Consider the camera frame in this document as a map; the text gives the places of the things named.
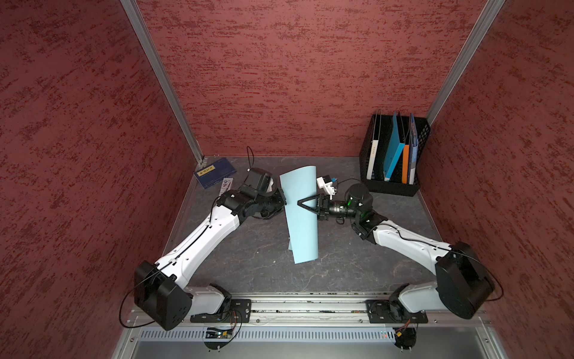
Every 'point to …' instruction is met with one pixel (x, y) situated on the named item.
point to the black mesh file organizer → (423, 129)
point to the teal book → (394, 150)
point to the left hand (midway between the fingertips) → (289, 209)
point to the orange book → (405, 164)
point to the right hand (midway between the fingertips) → (298, 212)
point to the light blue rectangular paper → (303, 224)
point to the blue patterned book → (413, 149)
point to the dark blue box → (215, 172)
